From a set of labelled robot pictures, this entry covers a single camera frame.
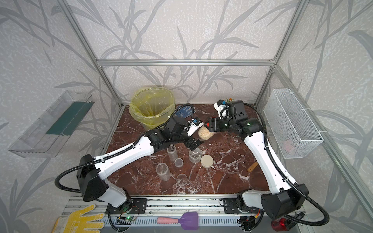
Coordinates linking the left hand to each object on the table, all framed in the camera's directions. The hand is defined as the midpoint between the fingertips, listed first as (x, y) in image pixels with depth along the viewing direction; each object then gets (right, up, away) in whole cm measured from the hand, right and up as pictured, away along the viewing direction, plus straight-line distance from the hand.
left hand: (199, 135), depth 75 cm
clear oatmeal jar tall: (-18, -19, -1) cm, 26 cm away
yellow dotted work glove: (-59, -41, -6) cm, 73 cm away
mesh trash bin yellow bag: (-32, +17, +25) cm, 44 cm away
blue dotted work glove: (-12, +14, +41) cm, 45 cm away
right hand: (+5, +7, -2) cm, 9 cm away
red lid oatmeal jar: (+3, +1, -2) cm, 3 cm away
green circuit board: (-34, -40, -4) cm, 53 cm away
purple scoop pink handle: (-5, -41, -5) cm, 42 cm away
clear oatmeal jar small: (-15, -11, +9) cm, 21 cm away
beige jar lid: (+5, -18, +14) cm, 24 cm away
